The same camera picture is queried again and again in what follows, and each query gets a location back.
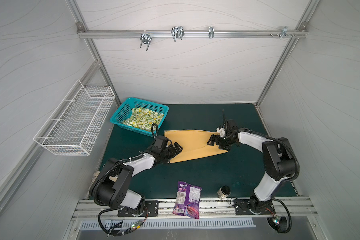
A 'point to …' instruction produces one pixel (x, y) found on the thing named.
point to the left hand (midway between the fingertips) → (180, 149)
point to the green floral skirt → (143, 118)
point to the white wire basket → (75, 125)
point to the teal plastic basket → (125, 112)
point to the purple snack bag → (187, 200)
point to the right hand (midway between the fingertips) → (216, 141)
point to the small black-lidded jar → (224, 192)
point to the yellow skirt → (194, 144)
